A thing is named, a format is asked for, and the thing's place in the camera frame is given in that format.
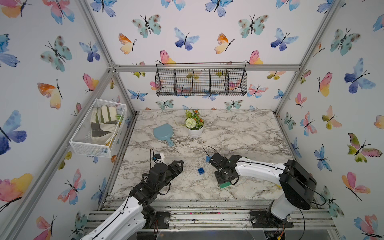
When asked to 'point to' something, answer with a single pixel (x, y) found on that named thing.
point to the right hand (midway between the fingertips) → (221, 177)
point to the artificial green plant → (193, 120)
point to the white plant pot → (196, 133)
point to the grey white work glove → (104, 123)
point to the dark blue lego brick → (201, 171)
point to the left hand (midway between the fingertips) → (182, 163)
